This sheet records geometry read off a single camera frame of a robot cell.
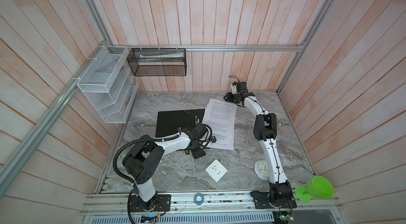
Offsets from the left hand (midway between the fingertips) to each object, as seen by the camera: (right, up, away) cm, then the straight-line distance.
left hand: (198, 150), depth 90 cm
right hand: (+21, +33, +25) cm, 46 cm away
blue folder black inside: (-20, +15, +14) cm, 29 cm away
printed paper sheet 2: (+16, +13, +11) cm, 23 cm away
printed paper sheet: (+13, +26, +21) cm, 35 cm away
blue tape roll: (+1, -19, -16) cm, 25 cm away
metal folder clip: (-1, +16, +13) cm, 21 cm away
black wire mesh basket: (-27, +56, +14) cm, 64 cm away
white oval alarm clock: (+34, -8, -9) cm, 36 cm away
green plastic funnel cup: (+50, -7, -27) cm, 57 cm away
